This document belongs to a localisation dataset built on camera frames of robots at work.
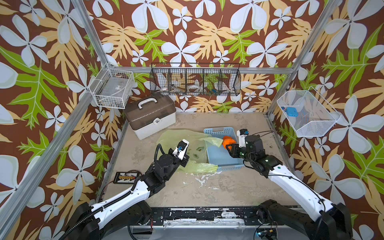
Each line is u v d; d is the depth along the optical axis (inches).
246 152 26.1
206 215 29.6
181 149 23.8
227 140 30.9
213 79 37.9
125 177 33.9
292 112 34.0
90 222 15.9
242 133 27.8
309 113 32.2
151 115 36.4
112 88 34.0
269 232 28.3
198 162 27.1
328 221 15.0
